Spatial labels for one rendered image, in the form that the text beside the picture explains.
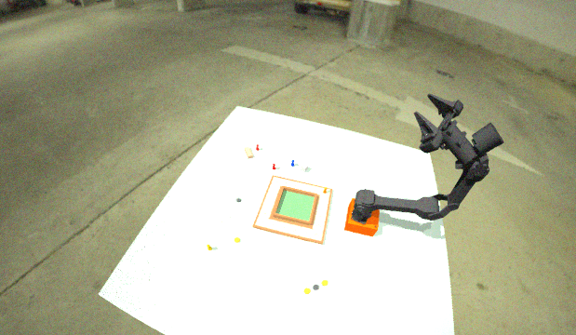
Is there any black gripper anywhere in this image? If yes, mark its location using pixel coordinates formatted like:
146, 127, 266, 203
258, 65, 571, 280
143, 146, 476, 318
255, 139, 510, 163
414, 94, 467, 154

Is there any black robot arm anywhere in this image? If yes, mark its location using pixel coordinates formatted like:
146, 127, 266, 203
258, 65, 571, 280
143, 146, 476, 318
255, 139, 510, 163
351, 123, 504, 225

